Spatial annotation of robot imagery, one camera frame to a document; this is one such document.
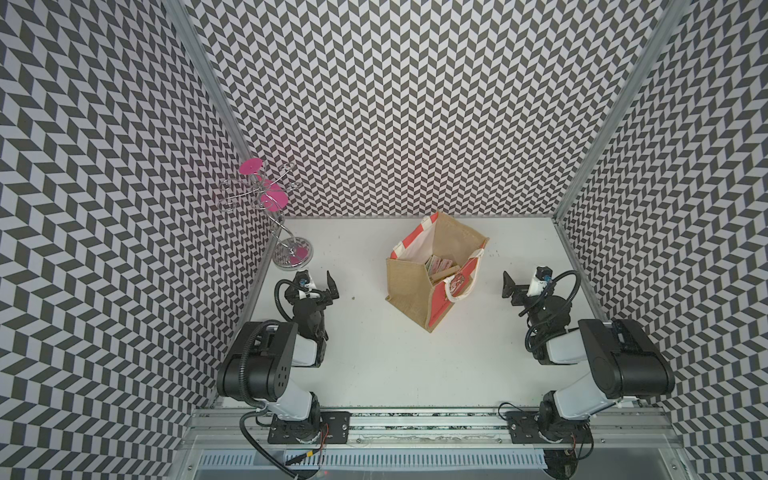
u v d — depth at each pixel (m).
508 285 0.87
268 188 0.84
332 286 0.83
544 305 0.69
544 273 0.74
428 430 0.74
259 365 0.44
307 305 0.70
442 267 0.98
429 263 0.99
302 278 0.74
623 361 0.45
